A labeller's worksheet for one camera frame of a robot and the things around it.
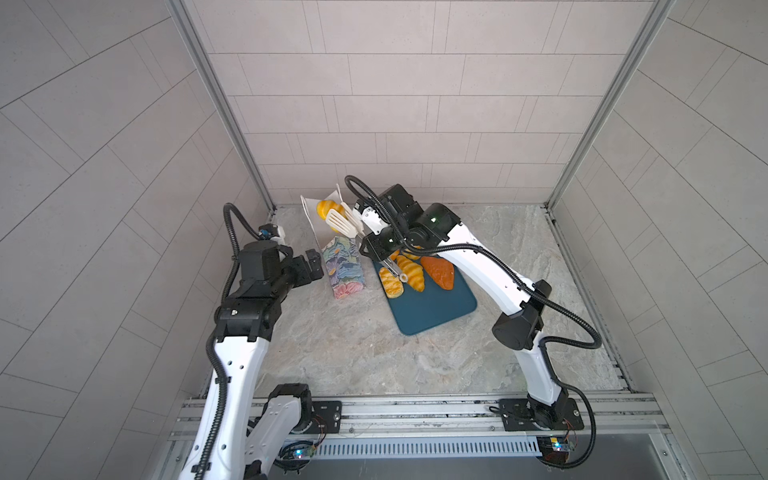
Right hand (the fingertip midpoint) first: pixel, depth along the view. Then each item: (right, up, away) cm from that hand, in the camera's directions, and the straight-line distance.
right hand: (362, 250), depth 73 cm
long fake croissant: (+14, -9, +20) cm, 26 cm away
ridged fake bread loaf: (+7, -12, +16) cm, 21 cm away
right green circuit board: (+45, -46, -5) cm, 64 cm away
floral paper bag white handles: (-6, -2, +8) cm, 10 cm away
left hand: (-12, -1, -3) cm, 13 cm away
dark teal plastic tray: (+14, -20, +16) cm, 29 cm away
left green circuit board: (-13, -43, -9) cm, 46 cm away
